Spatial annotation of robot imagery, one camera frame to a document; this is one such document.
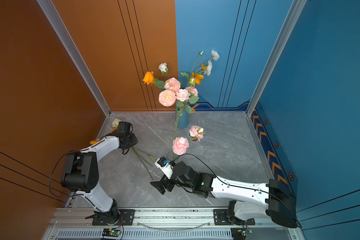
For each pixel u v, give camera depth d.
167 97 0.63
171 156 0.61
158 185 0.59
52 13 0.71
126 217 0.74
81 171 0.48
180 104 0.68
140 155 0.96
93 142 0.86
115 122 1.09
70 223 0.76
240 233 0.70
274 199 0.41
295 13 0.71
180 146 0.62
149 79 0.81
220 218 0.72
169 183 0.62
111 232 0.71
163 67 0.87
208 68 0.83
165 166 0.59
